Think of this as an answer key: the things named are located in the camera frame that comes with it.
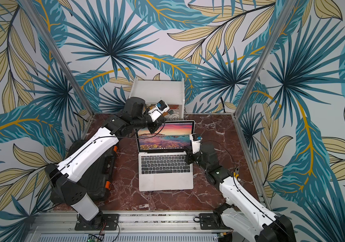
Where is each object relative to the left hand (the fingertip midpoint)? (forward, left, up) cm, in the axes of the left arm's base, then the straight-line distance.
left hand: (164, 120), depth 72 cm
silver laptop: (-11, +1, -24) cm, 27 cm away
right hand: (-9, -6, -13) cm, 17 cm away
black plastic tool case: (-21, +34, -26) cm, 48 cm away
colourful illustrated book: (+15, -4, -11) cm, 19 cm away
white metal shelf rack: (+21, -3, +2) cm, 21 cm away
